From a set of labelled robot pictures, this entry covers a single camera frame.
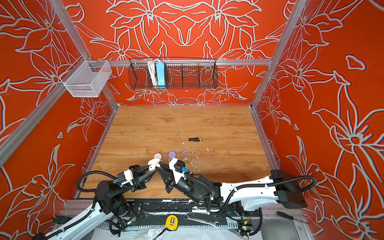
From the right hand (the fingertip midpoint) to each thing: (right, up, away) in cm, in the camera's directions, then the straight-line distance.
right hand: (155, 167), depth 55 cm
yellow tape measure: (+5, -30, +13) cm, 33 cm away
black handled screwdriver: (+62, -29, +15) cm, 70 cm away
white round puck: (-7, -4, +35) cm, 36 cm away
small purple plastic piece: (+10, -3, +37) cm, 39 cm away
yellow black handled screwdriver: (+14, +5, +42) cm, 45 cm away
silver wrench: (+11, -29, +15) cm, 35 cm away
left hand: (-2, -1, +4) cm, 5 cm away
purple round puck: (+2, -4, +37) cm, 37 cm away
